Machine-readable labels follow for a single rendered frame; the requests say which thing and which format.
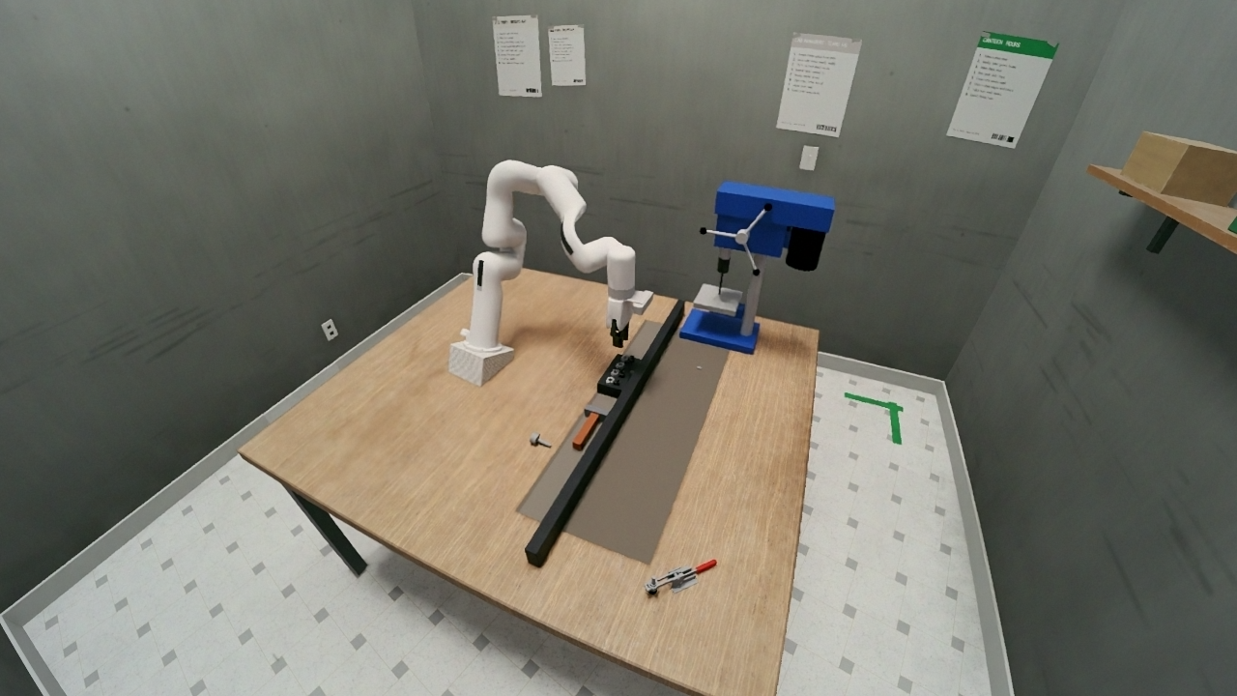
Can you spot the blue drill press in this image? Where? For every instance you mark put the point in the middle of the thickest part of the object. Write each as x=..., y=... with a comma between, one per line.
x=738, y=207

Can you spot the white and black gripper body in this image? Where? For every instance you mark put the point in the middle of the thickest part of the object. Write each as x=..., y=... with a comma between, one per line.
x=620, y=310

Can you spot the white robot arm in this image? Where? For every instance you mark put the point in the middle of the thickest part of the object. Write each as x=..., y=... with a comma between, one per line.
x=492, y=267

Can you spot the long black flat bar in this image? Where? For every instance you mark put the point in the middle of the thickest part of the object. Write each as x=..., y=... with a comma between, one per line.
x=550, y=527

